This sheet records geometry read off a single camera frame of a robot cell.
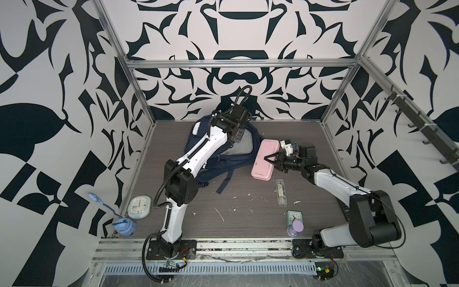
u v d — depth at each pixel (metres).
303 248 0.74
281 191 0.89
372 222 0.43
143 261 0.70
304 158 0.70
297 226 0.72
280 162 0.75
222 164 0.94
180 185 0.50
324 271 0.71
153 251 0.73
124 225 0.73
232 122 0.62
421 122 0.60
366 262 0.71
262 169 0.83
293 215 0.81
